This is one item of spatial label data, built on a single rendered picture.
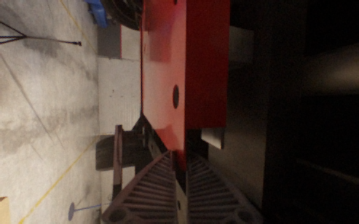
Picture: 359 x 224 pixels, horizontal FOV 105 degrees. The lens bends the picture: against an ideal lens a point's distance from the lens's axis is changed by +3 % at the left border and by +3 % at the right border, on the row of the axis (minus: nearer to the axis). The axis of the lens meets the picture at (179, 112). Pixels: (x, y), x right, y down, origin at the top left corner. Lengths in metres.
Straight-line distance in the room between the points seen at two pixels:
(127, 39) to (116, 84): 2.60
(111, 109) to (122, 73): 2.19
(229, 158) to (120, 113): 8.57
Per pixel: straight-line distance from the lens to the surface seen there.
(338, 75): 0.27
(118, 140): 0.67
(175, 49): 0.19
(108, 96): 8.77
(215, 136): 0.19
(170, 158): 0.17
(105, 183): 10.00
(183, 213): 0.29
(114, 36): 9.39
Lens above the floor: 1.55
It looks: 20 degrees up
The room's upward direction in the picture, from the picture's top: 89 degrees clockwise
